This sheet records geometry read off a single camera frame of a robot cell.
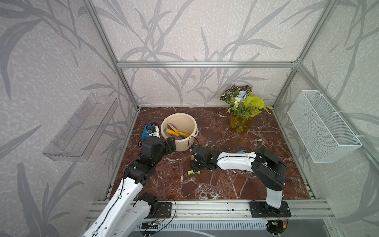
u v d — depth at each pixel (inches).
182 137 37.6
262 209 29.0
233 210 29.6
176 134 36.2
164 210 29.0
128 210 17.9
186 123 37.6
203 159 26.8
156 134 25.7
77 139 26.4
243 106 36.8
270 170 18.1
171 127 35.3
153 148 20.7
